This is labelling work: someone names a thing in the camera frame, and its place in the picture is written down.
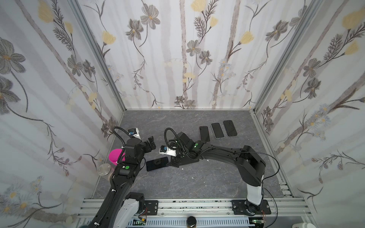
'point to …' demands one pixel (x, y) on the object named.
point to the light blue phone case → (214, 132)
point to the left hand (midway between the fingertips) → (143, 134)
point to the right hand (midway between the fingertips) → (164, 150)
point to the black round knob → (191, 221)
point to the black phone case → (230, 128)
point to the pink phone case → (200, 134)
